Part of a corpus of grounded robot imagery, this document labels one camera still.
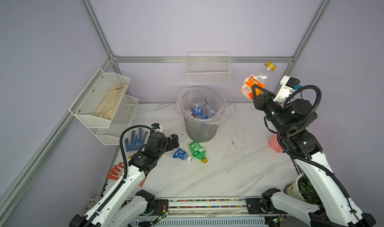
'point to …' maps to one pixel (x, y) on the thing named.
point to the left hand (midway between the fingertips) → (170, 139)
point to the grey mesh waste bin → (198, 131)
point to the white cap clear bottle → (205, 100)
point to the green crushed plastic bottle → (197, 151)
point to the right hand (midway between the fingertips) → (252, 84)
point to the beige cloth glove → (106, 109)
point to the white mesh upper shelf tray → (96, 104)
